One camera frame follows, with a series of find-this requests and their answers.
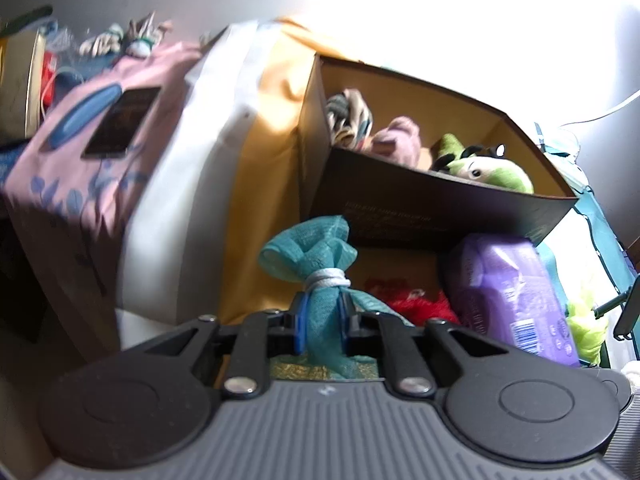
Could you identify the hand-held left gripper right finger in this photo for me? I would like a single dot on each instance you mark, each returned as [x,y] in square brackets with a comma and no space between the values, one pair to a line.
[343,320]

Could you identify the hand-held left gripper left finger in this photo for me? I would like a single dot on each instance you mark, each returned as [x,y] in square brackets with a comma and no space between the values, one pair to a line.
[299,322]

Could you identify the teal mesh pouf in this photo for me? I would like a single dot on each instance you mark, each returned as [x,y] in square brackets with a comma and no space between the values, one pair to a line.
[310,250]

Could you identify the red mesh pouf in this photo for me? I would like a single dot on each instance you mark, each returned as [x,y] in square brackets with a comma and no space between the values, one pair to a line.
[425,307]

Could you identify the brown cardboard box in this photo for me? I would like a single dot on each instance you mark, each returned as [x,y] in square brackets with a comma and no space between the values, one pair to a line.
[400,200]

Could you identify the pink plush toy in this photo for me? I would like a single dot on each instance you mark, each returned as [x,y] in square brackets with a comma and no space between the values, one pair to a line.
[395,142]

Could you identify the striped sock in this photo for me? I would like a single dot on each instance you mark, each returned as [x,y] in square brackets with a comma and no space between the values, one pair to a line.
[350,120]

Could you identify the green plush toy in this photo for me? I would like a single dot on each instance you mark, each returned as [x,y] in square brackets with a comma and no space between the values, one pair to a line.
[500,172]

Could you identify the neon yellow mesh pouf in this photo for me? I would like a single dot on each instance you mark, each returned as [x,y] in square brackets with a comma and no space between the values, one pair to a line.
[585,332]

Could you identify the gold glitter fabric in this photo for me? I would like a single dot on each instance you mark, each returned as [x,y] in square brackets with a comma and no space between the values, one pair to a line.
[290,369]

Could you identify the purple wipes packet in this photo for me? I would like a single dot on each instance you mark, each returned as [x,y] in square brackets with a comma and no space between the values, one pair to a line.
[505,290]

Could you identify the black smartphone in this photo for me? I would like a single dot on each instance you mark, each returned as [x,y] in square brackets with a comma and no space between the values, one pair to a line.
[122,120]

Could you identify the pink printed pillow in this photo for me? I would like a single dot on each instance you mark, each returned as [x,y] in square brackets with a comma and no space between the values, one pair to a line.
[150,65]

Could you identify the white work gloves bundle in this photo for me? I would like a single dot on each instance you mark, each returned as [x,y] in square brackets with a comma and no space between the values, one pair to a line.
[107,42]

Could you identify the red packet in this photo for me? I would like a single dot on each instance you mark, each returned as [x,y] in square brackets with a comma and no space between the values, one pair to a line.
[50,67]

